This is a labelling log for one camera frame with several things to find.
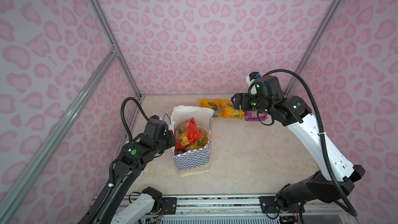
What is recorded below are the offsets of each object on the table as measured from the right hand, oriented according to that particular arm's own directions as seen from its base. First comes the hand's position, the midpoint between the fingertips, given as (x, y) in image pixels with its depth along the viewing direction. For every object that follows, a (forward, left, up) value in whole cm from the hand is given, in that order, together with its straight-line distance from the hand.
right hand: (239, 98), depth 67 cm
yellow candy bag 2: (+17, 0, -30) cm, 34 cm away
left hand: (-11, +29, -12) cm, 33 cm away
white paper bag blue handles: (-19, +18, -22) cm, 34 cm away
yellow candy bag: (+24, +8, -32) cm, 41 cm away
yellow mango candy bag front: (-8, +18, -27) cm, 34 cm away
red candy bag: (-6, +24, -20) cm, 31 cm away
